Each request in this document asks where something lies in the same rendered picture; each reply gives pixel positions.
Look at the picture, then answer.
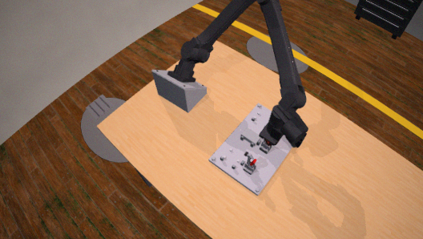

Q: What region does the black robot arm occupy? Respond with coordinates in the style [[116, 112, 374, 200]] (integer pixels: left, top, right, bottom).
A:
[[167, 0, 308, 148]]

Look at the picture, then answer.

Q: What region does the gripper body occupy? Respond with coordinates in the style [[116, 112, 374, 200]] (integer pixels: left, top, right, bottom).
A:
[[259, 120, 279, 146]]

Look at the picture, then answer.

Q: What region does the grey toggle clamp with red handle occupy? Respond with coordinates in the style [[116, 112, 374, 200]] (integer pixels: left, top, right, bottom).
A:
[[243, 152, 256, 175]]

